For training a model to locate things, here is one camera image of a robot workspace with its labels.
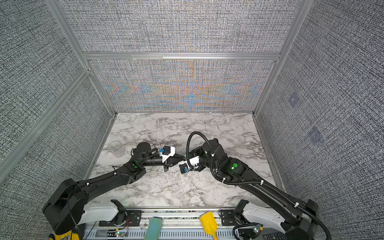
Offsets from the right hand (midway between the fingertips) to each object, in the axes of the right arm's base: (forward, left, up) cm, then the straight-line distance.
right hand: (189, 147), depth 71 cm
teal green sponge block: (-30, +17, -24) cm, 42 cm away
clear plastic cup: (+14, +49, -21) cm, 56 cm away
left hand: (-4, +3, -3) cm, 6 cm away
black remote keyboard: (-32, -39, -26) cm, 56 cm away
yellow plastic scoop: (-28, -9, -25) cm, 38 cm away
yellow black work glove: (-32, +55, -22) cm, 68 cm away
